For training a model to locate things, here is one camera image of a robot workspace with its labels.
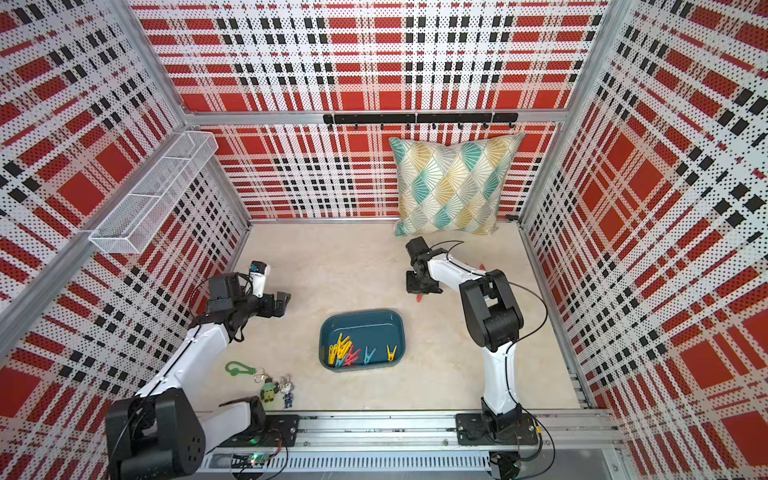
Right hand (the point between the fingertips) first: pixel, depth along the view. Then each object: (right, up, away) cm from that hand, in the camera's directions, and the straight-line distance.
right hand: (421, 286), depth 99 cm
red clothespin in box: (-21, -19, -14) cm, 31 cm away
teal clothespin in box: (-16, -19, -13) cm, 28 cm away
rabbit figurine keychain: (-37, -25, -20) cm, 49 cm away
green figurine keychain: (-42, -25, -20) cm, 53 cm away
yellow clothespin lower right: (-10, -18, -13) cm, 24 cm away
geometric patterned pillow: (+10, +32, -5) cm, 33 cm away
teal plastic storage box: (-19, -15, -9) cm, 26 cm away
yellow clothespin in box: (-24, -17, -13) cm, 32 cm away
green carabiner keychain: (-54, -22, -15) cm, 60 cm away
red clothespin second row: (-1, -3, -2) cm, 4 cm away
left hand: (-44, -1, -11) cm, 45 cm away
